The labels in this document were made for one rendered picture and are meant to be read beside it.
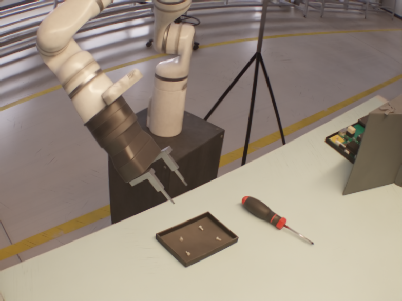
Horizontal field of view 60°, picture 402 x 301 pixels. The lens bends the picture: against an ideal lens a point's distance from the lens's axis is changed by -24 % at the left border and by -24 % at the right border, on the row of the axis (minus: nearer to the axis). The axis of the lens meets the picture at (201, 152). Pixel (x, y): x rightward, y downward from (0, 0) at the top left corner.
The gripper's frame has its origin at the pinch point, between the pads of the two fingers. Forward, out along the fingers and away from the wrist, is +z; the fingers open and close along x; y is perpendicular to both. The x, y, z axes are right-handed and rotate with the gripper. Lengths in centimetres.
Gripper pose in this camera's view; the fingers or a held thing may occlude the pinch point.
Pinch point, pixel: (179, 194)
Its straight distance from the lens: 68.9
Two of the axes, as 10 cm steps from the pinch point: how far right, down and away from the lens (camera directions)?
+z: 5.8, 7.8, 2.4
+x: -3.4, 5.0, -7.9
